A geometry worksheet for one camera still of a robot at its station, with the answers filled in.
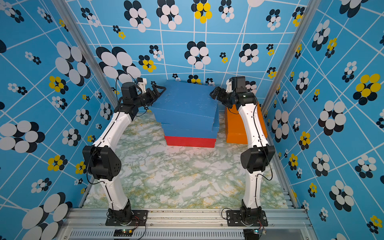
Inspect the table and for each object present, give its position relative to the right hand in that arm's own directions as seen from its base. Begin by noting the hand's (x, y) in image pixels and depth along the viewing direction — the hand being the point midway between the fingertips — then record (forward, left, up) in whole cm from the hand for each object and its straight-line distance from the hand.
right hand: (218, 96), depth 84 cm
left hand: (0, +31, +4) cm, 31 cm away
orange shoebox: (-10, -12, -21) cm, 26 cm away
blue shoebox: (-10, +17, +2) cm, 20 cm away
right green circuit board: (-61, -14, -32) cm, 70 cm away
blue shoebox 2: (-14, +21, -14) cm, 29 cm away
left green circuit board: (-61, +48, -35) cm, 86 cm away
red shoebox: (-12, +17, -29) cm, 35 cm away
